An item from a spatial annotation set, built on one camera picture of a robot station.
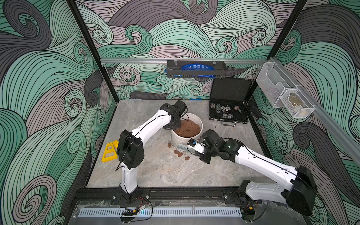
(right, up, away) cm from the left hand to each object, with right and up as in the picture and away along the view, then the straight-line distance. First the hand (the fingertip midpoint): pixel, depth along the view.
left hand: (175, 125), depth 86 cm
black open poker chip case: (+43, +21, +28) cm, 56 cm away
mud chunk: (+3, -19, +4) cm, 20 cm away
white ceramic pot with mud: (+11, -1, +4) cm, 12 cm away
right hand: (+14, -14, -8) cm, 21 cm away
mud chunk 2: (+8, -21, +2) cm, 23 cm away
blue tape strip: (+19, +20, +37) cm, 46 cm away
